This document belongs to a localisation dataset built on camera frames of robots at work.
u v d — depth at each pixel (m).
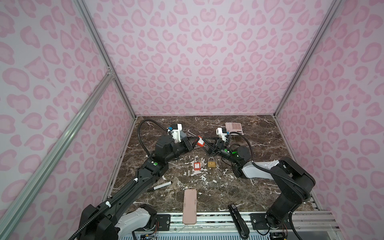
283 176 0.47
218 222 0.75
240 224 0.69
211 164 0.93
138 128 1.14
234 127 1.10
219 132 0.74
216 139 0.68
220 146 0.68
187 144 0.64
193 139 0.72
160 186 0.84
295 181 0.49
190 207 0.77
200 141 0.70
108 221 0.39
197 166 0.91
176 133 0.68
